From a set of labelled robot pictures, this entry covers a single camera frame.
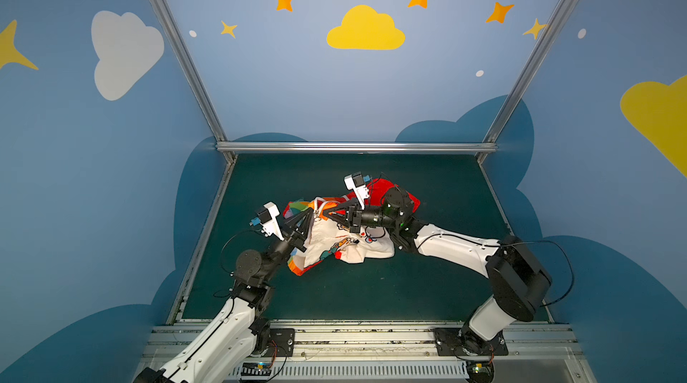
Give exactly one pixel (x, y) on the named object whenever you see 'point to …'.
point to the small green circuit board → (256, 369)
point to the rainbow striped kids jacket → (372, 242)
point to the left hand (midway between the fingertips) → (310, 209)
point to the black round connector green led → (480, 371)
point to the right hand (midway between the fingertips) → (326, 212)
